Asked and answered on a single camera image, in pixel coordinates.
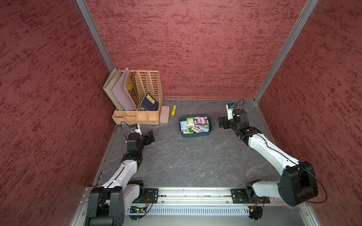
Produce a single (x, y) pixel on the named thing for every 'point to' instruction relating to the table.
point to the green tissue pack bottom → (188, 131)
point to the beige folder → (112, 79)
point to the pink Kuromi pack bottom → (196, 130)
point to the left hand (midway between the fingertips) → (145, 134)
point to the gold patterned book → (133, 89)
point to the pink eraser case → (164, 114)
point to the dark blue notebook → (149, 103)
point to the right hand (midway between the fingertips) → (225, 118)
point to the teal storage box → (184, 117)
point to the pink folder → (121, 95)
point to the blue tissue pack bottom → (203, 129)
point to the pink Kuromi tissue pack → (204, 120)
